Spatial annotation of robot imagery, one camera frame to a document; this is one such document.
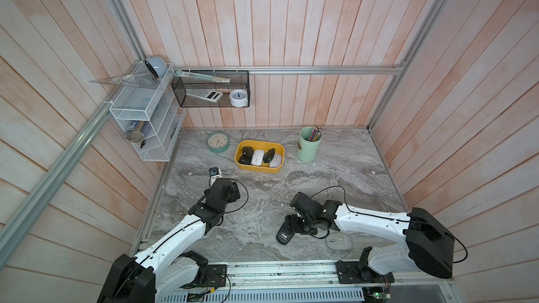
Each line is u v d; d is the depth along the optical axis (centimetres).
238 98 94
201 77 91
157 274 42
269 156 104
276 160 104
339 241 78
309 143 96
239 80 100
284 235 80
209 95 98
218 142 111
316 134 95
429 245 42
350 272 73
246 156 103
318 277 73
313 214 64
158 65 84
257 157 104
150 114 70
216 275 73
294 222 73
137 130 76
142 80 86
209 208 63
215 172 74
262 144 110
